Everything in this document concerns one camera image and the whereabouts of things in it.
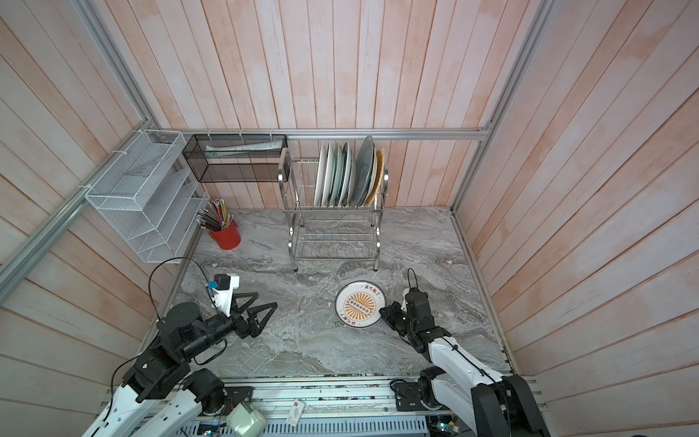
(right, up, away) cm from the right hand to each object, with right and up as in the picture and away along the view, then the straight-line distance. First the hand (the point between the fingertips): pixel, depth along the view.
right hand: (379, 308), depth 88 cm
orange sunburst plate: (-7, +1, +3) cm, 7 cm away
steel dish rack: (-12, +25, +19) cm, 34 cm away
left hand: (-31, +6, -21) cm, 38 cm away
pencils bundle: (-61, +31, +13) cm, 70 cm away
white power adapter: (-36, -22, -22) cm, 48 cm away
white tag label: (-25, -24, -17) cm, 38 cm away
